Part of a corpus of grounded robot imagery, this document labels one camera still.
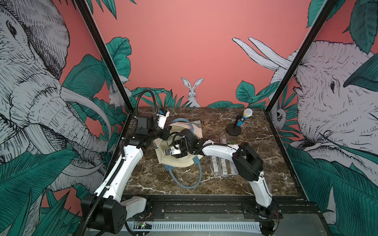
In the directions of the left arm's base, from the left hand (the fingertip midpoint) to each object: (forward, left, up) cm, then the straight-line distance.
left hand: (171, 124), depth 77 cm
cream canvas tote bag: (-9, +5, -4) cm, 11 cm away
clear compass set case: (-12, -26, -25) cm, 38 cm away
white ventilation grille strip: (-43, -10, -26) cm, 51 cm away
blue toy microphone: (+10, -45, -3) cm, 47 cm away
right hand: (-3, +2, -17) cm, 17 cm away
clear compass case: (+5, -34, -25) cm, 42 cm away
